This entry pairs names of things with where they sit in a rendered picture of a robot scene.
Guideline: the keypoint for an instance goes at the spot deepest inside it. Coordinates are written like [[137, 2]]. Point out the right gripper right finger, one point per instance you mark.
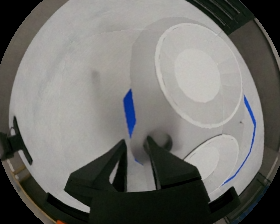
[[170, 170]]

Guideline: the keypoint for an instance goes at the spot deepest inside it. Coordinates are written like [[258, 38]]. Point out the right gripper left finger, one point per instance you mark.
[[96, 173]]

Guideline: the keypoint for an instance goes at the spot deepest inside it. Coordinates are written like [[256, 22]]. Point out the blue tape outline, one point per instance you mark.
[[131, 121]]

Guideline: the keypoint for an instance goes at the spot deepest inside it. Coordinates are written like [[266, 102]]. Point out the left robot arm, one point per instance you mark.
[[16, 143]]

